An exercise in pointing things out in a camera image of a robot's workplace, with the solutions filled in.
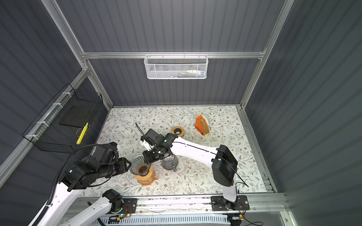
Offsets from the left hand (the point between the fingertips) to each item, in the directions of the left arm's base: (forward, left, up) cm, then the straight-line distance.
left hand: (129, 165), depth 68 cm
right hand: (+3, -6, -5) cm, 8 cm away
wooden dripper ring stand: (-3, -7, -10) cm, 12 cm away
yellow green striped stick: (+13, +25, +7) cm, 29 cm away
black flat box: (+26, +31, +9) cm, 41 cm away
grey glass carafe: (+5, -19, -11) cm, 23 cm away
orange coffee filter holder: (+32, -42, -11) cm, 54 cm away
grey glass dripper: (+2, -3, -6) cm, 7 cm away
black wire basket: (+19, +34, +9) cm, 40 cm away
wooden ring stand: (+32, -25, -18) cm, 44 cm away
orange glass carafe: (-3, -7, -19) cm, 20 cm away
